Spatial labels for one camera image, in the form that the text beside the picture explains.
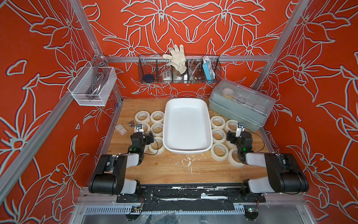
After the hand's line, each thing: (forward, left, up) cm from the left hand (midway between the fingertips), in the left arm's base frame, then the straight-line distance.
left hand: (144, 131), depth 93 cm
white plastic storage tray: (+9, -29, -4) cm, 31 cm away
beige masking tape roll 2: (+17, -6, -4) cm, 19 cm away
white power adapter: (+31, -14, +24) cm, 42 cm away
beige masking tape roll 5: (-8, -10, -6) cm, 14 cm away
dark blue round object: (+32, 0, +21) cm, 38 cm away
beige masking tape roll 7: (+12, -62, -4) cm, 63 cm away
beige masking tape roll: (+16, +6, -4) cm, 18 cm away
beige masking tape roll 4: (+6, -7, -6) cm, 11 cm away
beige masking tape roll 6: (+15, -53, -5) cm, 55 cm away
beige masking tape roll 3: (+6, +1, -4) cm, 7 cm away
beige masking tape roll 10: (-9, -51, -5) cm, 52 cm away
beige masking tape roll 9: (-5, -58, -2) cm, 58 cm away
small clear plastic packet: (+4, +18, -4) cm, 19 cm away
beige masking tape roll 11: (-14, -58, -2) cm, 60 cm away
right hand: (+5, -61, +2) cm, 62 cm away
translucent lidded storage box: (+17, -64, +14) cm, 68 cm away
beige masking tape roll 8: (+4, -52, -6) cm, 53 cm away
